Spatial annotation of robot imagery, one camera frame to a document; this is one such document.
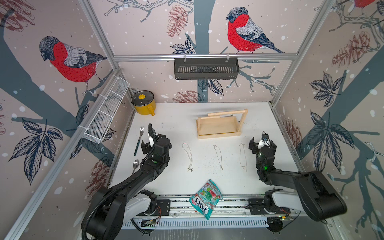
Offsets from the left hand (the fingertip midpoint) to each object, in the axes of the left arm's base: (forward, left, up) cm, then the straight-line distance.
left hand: (154, 135), depth 84 cm
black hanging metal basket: (+50, -23, +11) cm, 56 cm away
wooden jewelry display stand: (+19, -43, -16) cm, 49 cm away
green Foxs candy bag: (-31, -29, -12) cm, 44 cm away
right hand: (+1, -64, -5) cm, 65 cm away
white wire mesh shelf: (+5, +33, +3) cm, 33 cm away
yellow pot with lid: (+32, +14, -5) cm, 35 cm away
